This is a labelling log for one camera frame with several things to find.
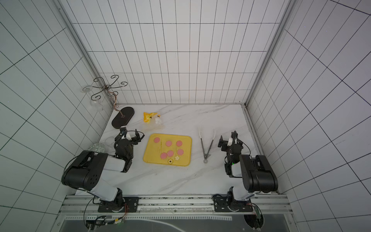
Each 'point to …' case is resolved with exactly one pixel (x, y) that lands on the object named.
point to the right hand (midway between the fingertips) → (232, 135)
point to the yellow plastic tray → (168, 149)
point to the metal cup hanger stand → (128, 114)
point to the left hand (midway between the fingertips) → (129, 132)
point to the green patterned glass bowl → (99, 147)
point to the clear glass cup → (96, 104)
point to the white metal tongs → (206, 155)
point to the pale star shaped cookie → (177, 157)
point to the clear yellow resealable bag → (147, 116)
